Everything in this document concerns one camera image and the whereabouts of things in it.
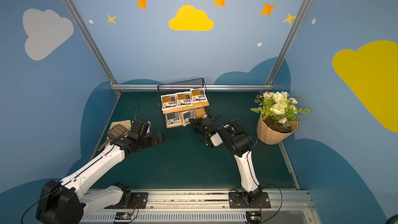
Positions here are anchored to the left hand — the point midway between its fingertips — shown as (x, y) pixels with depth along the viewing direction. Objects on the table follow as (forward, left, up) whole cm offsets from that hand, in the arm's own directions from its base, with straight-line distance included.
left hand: (159, 136), depth 84 cm
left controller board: (-35, +13, -12) cm, 39 cm away
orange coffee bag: (+21, -3, +6) cm, 22 cm away
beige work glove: (+14, +27, -10) cm, 32 cm away
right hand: (+17, -15, -5) cm, 24 cm away
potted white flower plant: (+3, -60, +17) cm, 63 cm away
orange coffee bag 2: (+26, -21, +7) cm, 34 cm away
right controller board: (-34, -49, -14) cm, 62 cm away
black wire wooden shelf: (+19, -22, +3) cm, 29 cm away
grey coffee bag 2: (+21, -13, -9) cm, 26 cm away
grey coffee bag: (+19, -4, -10) cm, 21 cm away
